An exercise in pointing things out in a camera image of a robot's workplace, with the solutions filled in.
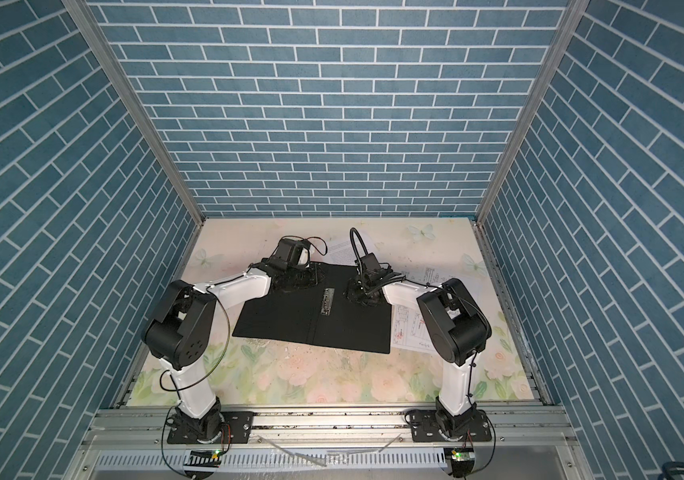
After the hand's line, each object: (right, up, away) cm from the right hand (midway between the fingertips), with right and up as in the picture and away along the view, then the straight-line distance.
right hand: (345, 292), depth 97 cm
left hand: (-6, +5, -2) cm, 8 cm away
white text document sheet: (-1, +13, +15) cm, 20 cm away
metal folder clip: (-6, -3, 0) cm, 7 cm away
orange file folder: (-8, -7, -3) cm, 11 cm away
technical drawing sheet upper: (+29, +5, +8) cm, 30 cm away
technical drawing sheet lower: (+20, -11, -6) cm, 24 cm away
